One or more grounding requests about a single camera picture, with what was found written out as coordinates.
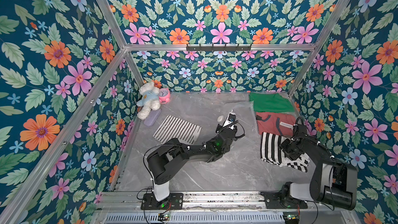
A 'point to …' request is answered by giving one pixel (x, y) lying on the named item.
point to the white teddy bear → (150, 99)
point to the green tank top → (271, 102)
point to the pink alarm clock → (164, 95)
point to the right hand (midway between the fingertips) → (285, 149)
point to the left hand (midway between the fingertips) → (229, 116)
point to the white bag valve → (219, 118)
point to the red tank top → (277, 123)
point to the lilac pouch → (152, 117)
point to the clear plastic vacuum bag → (203, 109)
